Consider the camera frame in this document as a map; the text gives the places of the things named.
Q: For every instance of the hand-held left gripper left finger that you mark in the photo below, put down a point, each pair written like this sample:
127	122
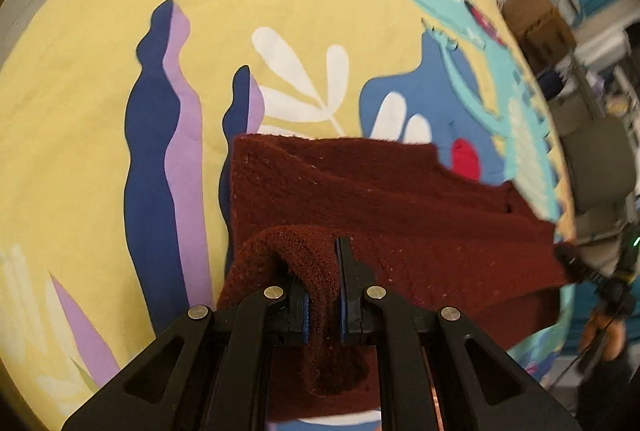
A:
300	308

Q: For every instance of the grey-green chair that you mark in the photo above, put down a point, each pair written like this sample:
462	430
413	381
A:
595	156

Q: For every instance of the person's right hand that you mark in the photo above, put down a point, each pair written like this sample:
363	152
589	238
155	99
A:
602	333

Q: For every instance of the yellow dinosaur print bedspread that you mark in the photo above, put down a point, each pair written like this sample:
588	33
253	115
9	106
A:
75	111

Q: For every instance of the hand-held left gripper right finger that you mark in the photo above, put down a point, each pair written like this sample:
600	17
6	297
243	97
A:
342	296

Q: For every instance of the dark red knit sweater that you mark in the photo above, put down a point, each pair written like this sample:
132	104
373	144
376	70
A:
400	211

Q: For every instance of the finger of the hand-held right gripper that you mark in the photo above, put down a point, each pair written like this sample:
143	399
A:
575	263

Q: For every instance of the wooden cabinet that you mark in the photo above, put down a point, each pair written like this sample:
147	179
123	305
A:
537	18

